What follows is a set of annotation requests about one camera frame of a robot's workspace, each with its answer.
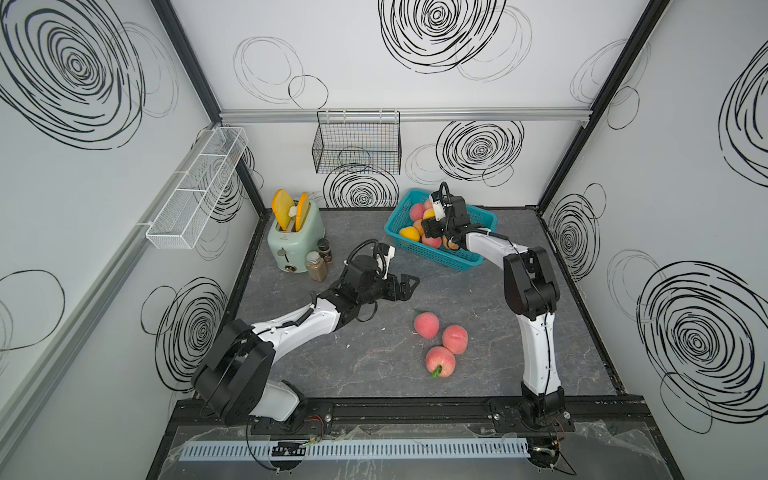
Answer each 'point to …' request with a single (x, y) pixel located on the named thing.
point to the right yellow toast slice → (301, 211)
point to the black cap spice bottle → (325, 249)
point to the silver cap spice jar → (316, 266)
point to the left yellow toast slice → (281, 204)
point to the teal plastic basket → (460, 259)
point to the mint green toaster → (290, 249)
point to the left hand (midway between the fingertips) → (407, 280)
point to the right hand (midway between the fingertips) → (436, 216)
